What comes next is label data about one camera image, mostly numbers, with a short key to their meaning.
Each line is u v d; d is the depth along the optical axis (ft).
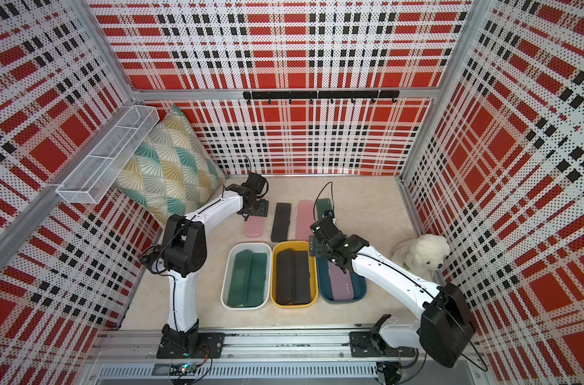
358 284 2.77
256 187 2.64
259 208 2.97
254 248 2.99
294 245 3.14
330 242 1.99
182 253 1.80
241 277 2.82
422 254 2.41
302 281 2.74
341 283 2.79
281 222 3.43
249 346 2.47
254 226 3.39
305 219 3.57
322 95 2.96
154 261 2.76
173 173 2.92
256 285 2.78
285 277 2.75
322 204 3.50
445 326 1.30
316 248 2.41
